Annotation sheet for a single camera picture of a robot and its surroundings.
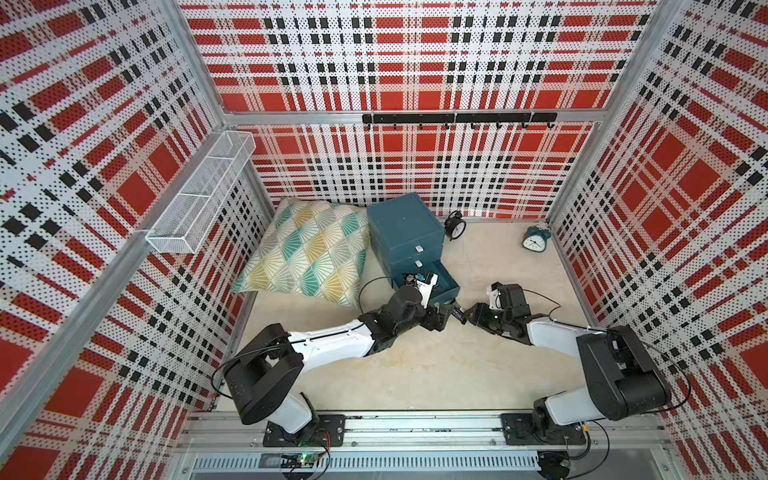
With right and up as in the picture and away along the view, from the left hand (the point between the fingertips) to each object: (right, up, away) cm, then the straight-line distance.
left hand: (444, 302), depth 82 cm
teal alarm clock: (+38, +19, +25) cm, 49 cm away
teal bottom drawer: (+2, +2, +16) cm, 17 cm away
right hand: (+10, -6, +10) cm, 16 cm away
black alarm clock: (+8, +24, +29) cm, 38 cm away
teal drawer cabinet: (-10, +18, +4) cm, 21 cm away
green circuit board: (-37, -35, -12) cm, 53 cm away
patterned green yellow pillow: (-41, +15, +11) cm, 45 cm away
